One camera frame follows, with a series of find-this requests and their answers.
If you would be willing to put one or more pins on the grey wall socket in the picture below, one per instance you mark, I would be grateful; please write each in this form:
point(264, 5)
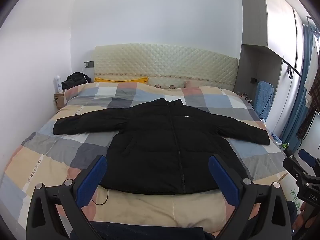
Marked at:
point(89, 65)

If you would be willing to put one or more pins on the grey wardrobe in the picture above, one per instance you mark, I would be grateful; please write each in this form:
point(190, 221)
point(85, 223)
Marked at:
point(275, 30)

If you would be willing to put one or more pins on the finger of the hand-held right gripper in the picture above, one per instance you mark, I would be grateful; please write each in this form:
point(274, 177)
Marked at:
point(308, 157)
point(293, 166)

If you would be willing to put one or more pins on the hanging dark plaid cloth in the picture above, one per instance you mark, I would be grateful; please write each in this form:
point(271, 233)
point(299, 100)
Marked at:
point(308, 120)

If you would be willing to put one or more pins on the black bag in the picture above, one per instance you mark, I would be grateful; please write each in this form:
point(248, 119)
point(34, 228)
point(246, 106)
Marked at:
point(75, 80)

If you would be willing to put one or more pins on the plaid duvet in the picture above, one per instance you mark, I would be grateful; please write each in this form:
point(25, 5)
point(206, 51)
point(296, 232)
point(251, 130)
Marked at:
point(50, 155)

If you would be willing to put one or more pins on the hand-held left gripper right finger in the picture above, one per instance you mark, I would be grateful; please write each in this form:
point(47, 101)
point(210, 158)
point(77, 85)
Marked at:
point(223, 180)

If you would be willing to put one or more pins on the person's right hand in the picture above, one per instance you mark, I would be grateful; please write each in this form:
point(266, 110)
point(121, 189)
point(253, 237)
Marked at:
point(298, 218)

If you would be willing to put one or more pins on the black puffer jacket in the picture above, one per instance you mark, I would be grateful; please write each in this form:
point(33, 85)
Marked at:
point(155, 142)

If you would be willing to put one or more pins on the white bag with green print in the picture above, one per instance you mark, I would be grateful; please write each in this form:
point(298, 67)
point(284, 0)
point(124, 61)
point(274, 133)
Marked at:
point(293, 188)

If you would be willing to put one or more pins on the cream quilted headboard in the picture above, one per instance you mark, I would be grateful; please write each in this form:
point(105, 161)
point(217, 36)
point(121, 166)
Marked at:
point(162, 62)

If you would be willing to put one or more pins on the white spray bottle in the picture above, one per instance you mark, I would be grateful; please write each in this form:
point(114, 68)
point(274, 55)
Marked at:
point(58, 85)

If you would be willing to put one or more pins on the yellow pillow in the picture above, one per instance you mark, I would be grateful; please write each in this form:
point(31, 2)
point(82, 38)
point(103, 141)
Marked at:
point(120, 80)

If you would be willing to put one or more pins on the blue curtain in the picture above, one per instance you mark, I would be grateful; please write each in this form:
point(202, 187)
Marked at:
point(297, 105)

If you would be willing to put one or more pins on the hanging white shirt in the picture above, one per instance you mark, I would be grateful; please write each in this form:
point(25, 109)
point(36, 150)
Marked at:
point(311, 75)

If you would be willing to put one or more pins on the floral pillow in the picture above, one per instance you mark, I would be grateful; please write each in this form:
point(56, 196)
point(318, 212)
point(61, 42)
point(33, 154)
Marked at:
point(172, 85)

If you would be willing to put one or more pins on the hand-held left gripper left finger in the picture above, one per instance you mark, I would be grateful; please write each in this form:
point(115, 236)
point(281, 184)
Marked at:
point(91, 180)

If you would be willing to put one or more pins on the wooden nightstand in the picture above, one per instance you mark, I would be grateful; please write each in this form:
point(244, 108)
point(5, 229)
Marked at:
point(59, 101)

